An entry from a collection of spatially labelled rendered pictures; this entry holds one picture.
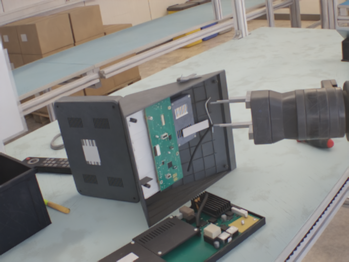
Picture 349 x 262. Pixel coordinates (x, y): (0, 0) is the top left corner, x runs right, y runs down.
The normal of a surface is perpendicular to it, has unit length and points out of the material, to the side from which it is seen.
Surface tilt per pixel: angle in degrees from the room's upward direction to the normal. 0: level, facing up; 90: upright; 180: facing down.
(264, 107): 90
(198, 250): 0
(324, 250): 0
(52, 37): 90
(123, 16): 90
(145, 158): 90
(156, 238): 0
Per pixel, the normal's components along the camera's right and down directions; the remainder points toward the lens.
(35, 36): -0.63, 0.38
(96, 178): -0.40, 0.40
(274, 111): -0.15, 0.40
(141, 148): 0.71, 0.17
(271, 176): -0.15, -0.91
